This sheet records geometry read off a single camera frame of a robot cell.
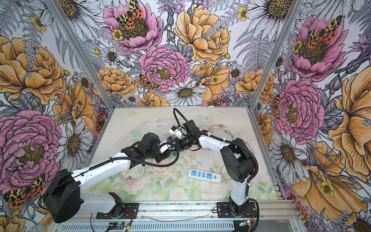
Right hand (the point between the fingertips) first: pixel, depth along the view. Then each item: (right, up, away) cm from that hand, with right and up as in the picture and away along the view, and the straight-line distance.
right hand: (169, 153), depth 82 cm
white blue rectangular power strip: (+20, -13, +2) cm, 24 cm away
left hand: (-2, 0, +2) cm, 3 cm away
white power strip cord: (+30, -13, +3) cm, 33 cm away
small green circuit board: (-21, -32, -12) cm, 40 cm away
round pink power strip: (-5, -10, +4) cm, 13 cm away
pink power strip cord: (-23, -15, +1) cm, 27 cm away
